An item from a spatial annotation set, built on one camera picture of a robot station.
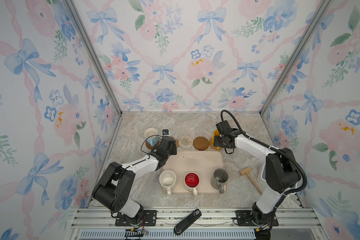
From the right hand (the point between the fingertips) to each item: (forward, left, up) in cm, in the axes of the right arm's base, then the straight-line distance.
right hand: (219, 141), depth 95 cm
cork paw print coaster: (+3, +27, -6) cm, 28 cm away
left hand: (-3, +29, +3) cm, 29 cm away
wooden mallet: (-17, -15, -6) cm, 23 cm away
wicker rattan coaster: (-6, +6, +5) cm, 10 cm away
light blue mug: (+3, +43, +3) cm, 44 cm away
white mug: (-23, +32, -6) cm, 39 cm away
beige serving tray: (-11, +10, -8) cm, 17 cm away
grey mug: (-23, +3, -5) cm, 24 cm away
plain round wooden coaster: (+2, +11, -6) cm, 13 cm away
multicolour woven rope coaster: (+4, +21, -7) cm, 23 cm away
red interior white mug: (-24, +18, -5) cm, 30 cm away
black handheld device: (-44, +21, -2) cm, 49 cm away
